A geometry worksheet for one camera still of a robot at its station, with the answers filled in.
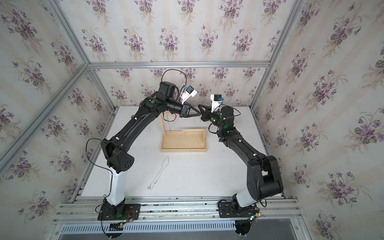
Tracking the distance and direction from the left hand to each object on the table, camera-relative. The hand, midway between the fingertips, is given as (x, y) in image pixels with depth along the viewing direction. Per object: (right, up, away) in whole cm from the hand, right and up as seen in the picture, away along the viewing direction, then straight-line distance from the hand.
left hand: (200, 114), depth 70 cm
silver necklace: (-22, -28, +21) cm, 42 cm away
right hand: (+1, +5, +9) cm, 11 cm away
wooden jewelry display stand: (-12, -17, +33) cm, 39 cm away
